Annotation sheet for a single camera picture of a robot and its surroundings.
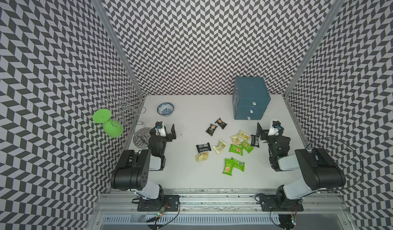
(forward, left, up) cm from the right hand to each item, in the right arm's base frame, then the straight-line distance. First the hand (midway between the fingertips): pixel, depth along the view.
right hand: (265, 124), depth 89 cm
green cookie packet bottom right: (-20, +17, -11) cm, 29 cm away
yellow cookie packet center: (-10, +27, -8) cm, 29 cm away
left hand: (+1, +60, -1) cm, 60 cm away
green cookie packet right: (-10, +10, -10) cm, 18 cm away
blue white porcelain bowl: (+19, +65, -9) cm, 68 cm away
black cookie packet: (+6, +25, -8) cm, 27 cm away
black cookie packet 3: (-10, +36, -10) cm, 39 cm away
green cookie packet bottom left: (-21, +23, -10) cm, 33 cm away
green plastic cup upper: (-9, +82, +22) cm, 85 cm away
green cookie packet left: (-11, +18, -11) cm, 23 cm away
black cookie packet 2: (+3, +32, -10) cm, 34 cm away
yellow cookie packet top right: (-2, +11, -11) cm, 15 cm away
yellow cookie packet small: (-6, +17, -9) cm, 20 cm away
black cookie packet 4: (-7, +6, -9) cm, 13 cm away
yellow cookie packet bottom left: (-16, +38, -9) cm, 42 cm away
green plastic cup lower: (-9, +81, +12) cm, 83 cm away
